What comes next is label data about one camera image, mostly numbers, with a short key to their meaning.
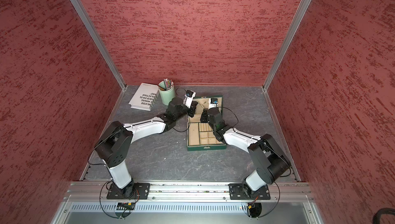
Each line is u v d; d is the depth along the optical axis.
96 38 0.92
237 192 0.74
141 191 0.74
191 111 0.79
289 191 0.76
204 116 0.79
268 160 0.45
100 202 0.69
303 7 0.79
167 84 1.03
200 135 0.88
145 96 1.10
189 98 0.76
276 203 0.70
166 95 1.03
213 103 0.77
